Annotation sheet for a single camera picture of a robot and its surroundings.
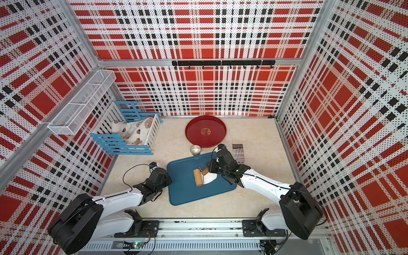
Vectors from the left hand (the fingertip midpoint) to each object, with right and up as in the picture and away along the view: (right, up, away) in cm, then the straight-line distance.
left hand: (172, 175), depth 92 cm
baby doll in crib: (-29, +25, +14) cm, 41 cm away
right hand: (+23, +7, -7) cm, 25 cm away
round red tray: (+19, +25, +21) cm, 38 cm away
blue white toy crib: (-42, +41, +24) cm, 63 cm away
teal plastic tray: (+7, -5, -5) cm, 10 cm away
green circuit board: (-9, -25, -23) cm, 35 cm away
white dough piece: (+22, +1, -7) cm, 23 cm away
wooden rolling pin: (+16, -1, -3) cm, 16 cm away
